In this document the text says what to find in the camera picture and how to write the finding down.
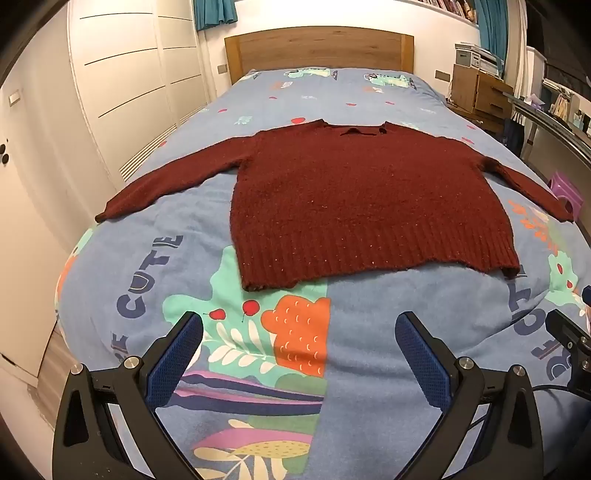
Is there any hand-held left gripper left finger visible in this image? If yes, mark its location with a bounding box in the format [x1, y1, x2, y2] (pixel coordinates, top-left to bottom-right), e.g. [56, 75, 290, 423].
[52, 311, 205, 480]

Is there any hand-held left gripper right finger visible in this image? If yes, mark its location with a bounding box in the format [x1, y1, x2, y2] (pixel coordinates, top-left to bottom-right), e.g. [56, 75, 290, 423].
[394, 311, 543, 480]

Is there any dark red knit sweater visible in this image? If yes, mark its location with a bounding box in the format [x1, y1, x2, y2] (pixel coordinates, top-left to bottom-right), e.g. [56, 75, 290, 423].
[95, 119, 574, 292]

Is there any bed with blue patterned cover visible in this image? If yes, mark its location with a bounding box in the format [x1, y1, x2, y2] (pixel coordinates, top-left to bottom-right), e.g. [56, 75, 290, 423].
[54, 67, 591, 480]

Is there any purple plastic stool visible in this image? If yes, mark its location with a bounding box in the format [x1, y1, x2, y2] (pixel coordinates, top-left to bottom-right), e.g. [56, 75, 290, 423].
[549, 172, 583, 214]

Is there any dark blue bag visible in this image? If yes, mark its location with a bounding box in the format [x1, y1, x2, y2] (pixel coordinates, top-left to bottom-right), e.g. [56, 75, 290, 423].
[503, 117, 525, 158]

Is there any dark-edged desk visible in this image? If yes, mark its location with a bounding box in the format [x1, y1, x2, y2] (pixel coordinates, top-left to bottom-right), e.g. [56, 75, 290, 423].
[503, 78, 591, 185]

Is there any white door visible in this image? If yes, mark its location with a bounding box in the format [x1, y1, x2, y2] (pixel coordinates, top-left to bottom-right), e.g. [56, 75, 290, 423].
[0, 78, 61, 379]

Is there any wooden nightstand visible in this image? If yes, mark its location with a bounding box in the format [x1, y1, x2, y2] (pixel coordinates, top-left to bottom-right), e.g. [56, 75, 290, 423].
[450, 64, 515, 134]

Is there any white cabinet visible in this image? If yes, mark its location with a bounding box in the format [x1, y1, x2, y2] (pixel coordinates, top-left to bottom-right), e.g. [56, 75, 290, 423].
[526, 46, 548, 100]

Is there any grey printer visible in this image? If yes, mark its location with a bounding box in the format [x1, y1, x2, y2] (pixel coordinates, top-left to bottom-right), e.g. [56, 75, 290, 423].
[455, 42, 502, 77]

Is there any teal curtain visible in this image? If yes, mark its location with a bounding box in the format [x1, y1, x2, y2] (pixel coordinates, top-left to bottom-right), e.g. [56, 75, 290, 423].
[193, 0, 238, 31]
[475, 0, 528, 84]

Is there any white wardrobe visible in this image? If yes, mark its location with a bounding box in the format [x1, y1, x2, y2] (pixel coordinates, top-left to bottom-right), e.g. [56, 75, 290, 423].
[67, 0, 218, 183]

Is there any row of books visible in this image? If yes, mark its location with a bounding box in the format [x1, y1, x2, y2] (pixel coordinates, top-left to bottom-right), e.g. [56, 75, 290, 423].
[418, 0, 478, 21]

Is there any wooden headboard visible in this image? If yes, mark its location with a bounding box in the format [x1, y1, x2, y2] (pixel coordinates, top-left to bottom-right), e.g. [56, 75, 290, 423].
[224, 28, 415, 86]

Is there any black cable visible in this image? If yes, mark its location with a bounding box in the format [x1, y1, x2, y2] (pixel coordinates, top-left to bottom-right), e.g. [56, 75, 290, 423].
[530, 382, 583, 398]

